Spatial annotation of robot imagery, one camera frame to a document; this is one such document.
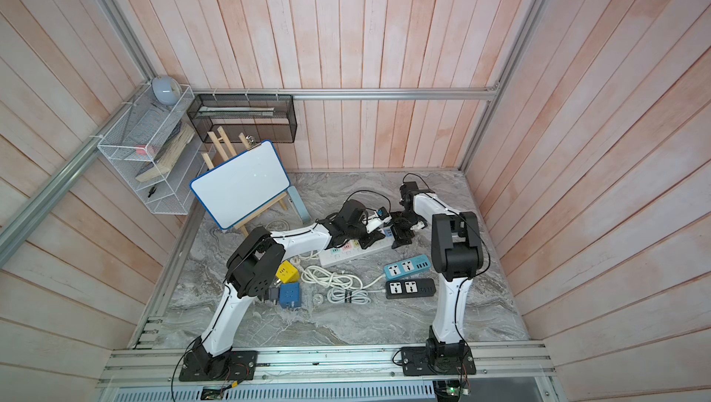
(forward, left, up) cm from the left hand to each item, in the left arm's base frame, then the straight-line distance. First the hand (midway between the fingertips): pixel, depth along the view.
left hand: (380, 234), depth 96 cm
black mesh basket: (+25, +40, +31) cm, 56 cm away
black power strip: (-19, -9, -2) cm, 21 cm away
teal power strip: (-12, -8, -2) cm, 14 cm away
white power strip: (-6, +10, -1) cm, 11 cm away
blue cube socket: (-22, +29, 0) cm, 36 cm away
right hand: (+4, -3, -3) cm, 5 cm away
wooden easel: (+16, +50, +31) cm, 61 cm away
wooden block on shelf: (+8, +64, +29) cm, 71 cm away
